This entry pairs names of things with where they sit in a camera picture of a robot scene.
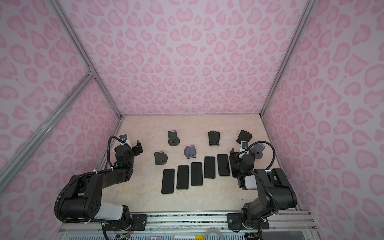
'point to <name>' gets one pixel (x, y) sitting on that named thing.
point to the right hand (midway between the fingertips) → (242, 147)
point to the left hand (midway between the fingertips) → (131, 140)
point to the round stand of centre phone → (190, 151)
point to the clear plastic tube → (214, 229)
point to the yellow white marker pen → (188, 237)
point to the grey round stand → (257, 150)
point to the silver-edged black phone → (196, 173)
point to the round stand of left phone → (160, 158)
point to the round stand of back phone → (173, 140)
